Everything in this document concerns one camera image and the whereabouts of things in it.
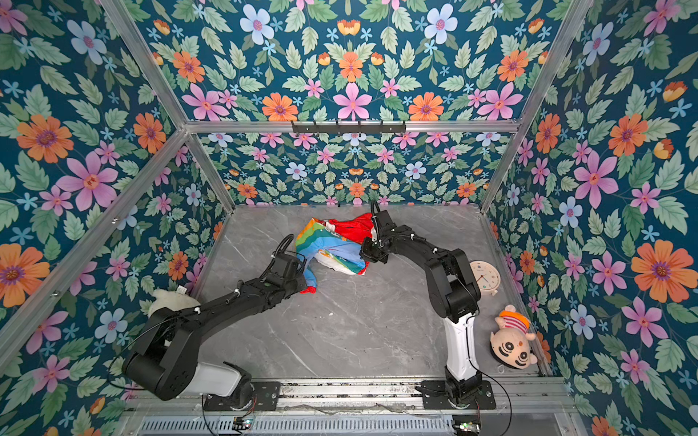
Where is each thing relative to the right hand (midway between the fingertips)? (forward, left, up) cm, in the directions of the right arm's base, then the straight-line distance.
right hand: (367, 250), depth 98 cm
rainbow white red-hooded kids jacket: (+4, +13, -1) cm, 13 cm away
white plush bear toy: (-23, +59, +4) cm, 63 cm away
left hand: (-11, +21, -1) cm, 24 cm away
